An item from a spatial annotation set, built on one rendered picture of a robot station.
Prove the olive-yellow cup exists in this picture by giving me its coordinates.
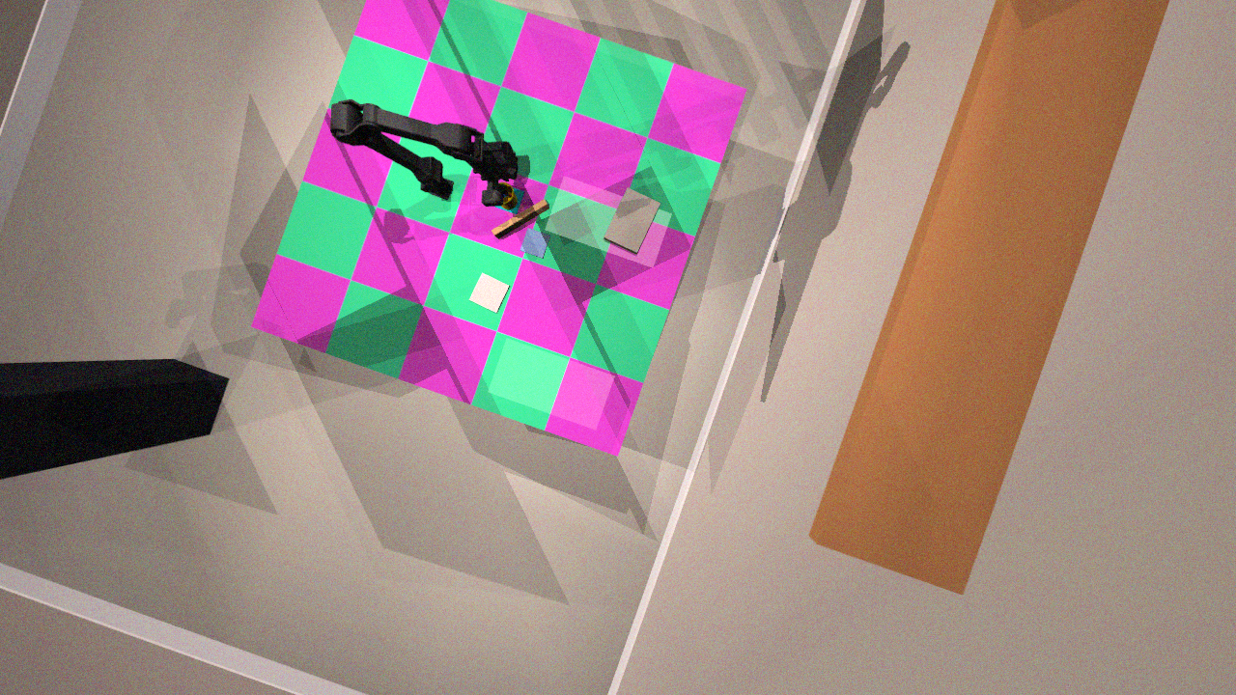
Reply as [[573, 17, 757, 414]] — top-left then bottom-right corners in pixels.
[[499, 182, 518, 209]]

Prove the orange flat bar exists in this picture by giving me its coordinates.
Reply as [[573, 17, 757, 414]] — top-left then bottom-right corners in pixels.
[[492, 199, 549, 237]]

